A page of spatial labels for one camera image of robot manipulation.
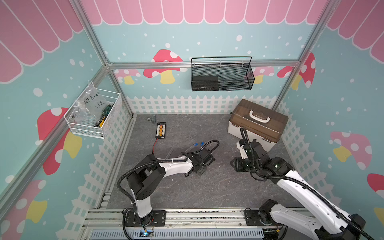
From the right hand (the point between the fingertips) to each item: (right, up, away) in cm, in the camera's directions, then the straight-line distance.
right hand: (233, 162), depth 75 cm
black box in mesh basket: (-13, +46, +20) cm, 52 cm away
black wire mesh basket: (-3, +52, +20) cm, 56 cm away
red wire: (-48, +5, +27) cm, 55 cm away
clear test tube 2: (-36, +1, +23) cm, 43 cm away
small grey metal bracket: (-56, +25, +41) cm, 73 cm away
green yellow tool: (-64, +26, -2) cm, 69 cm away
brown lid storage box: (+21, +20, +14) cm, 32 cm away
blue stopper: (-19, +6, +27) cm, 34 cm away
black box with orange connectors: (-45, +16, +34) cm, 58 cm away
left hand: (-18, -7, +16) cm, 25 cm away
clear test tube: (-25, +3, +24) cm, 35 cm away
